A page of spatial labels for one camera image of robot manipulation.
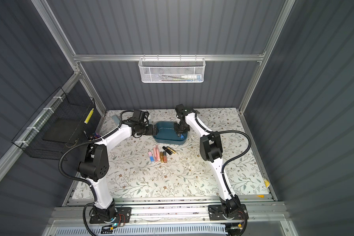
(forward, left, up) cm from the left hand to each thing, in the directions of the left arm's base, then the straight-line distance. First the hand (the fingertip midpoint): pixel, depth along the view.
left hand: (154, 131), depth 95 cm
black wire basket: (-7, +45, +17) cm, 49 cm away
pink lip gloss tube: (-11, -1, -10) cm, 15 cm away
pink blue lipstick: (+2, -18, -8) cm, 20 cm away
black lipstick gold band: (-9, -8, -10) cm, 15 cm away
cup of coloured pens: (-5, +36, +3) cm, 36 cm away
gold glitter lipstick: (-13, -5, -10) cm, 17 cm away
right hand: (+4, -16, -6) cm, 18 cm away
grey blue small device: (+17, +33, -8) cm, 38 cm away
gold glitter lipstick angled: (-9, -11, -9) cm, 17 cm away
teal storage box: (+4, -7, -11) cm, 14 cm away
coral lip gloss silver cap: (-13, -7, -10) cm, 18 cm away
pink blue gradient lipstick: (-14, +2, -11) cm, 18 cm away
